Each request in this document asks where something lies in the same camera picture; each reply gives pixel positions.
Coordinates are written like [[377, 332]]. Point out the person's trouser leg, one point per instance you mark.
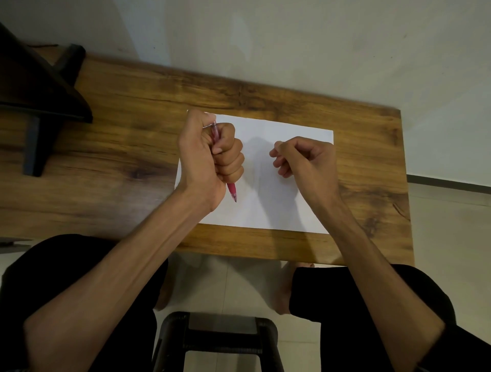
[[38, 268], [322, 299]]

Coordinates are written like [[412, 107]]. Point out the person's right forearm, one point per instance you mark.
[[379, 276]]

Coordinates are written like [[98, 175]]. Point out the grey metal bar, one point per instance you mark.
[[13, 245]]

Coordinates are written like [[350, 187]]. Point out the black flat screen television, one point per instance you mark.
[[30, 84]]

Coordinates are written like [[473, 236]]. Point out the person's left hand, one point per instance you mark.
[[199, 161]]

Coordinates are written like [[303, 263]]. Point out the person's left forearm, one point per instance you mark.
[[111, 276]]

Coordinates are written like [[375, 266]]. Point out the person's foot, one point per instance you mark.
[[283, 299], [164, 295]]

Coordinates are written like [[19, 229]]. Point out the person's left trouser leg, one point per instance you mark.
[[38, 268]]

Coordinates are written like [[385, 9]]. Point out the pink mechanical pencil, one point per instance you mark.
[[232, 190]]

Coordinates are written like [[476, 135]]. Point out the person's right foot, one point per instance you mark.
[[283, 299]]

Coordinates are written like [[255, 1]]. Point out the dark skirting board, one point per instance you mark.
[[449, 184]]

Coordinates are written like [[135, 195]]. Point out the black right shirt sleeve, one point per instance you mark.
[[460, 352]]

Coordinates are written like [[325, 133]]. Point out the person's left foot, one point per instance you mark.
[[164, 295]]

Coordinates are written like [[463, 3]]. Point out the person's right trouser leg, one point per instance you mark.
[[322, 299]]

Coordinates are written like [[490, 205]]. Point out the person's right hand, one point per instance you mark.
[[314, 168]]

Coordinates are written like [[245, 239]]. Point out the black stool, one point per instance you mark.
[[172, 337]]

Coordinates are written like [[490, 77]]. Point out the white paper sheet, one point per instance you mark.
[[264, 130]]

